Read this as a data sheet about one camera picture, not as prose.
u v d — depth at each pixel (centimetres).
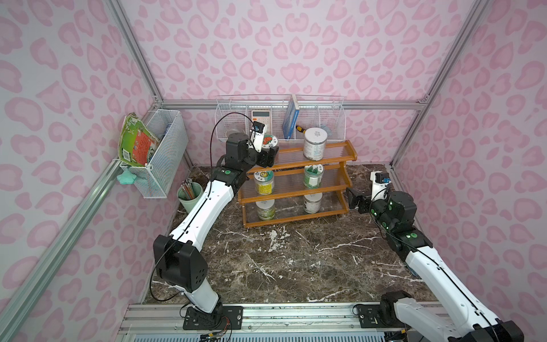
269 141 77
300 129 98
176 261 44
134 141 72
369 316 73
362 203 67
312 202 93
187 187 90
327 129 101
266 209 91
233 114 58
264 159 70
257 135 66
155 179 72
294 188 115
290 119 88
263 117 94
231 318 73
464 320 40
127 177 63
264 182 84
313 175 86
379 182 63
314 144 76
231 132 93
